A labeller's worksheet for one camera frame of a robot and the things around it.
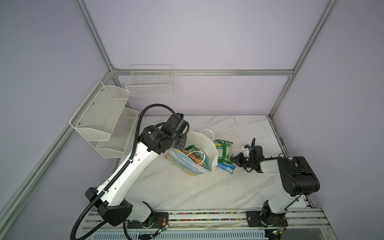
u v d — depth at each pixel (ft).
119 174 1.28
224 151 3.15
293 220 2.46
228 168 2.97
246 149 3.01
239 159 2.81
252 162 2.73
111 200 1.23
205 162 2.61
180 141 1.97
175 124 1.55
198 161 2.30
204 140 2.45
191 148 2.84
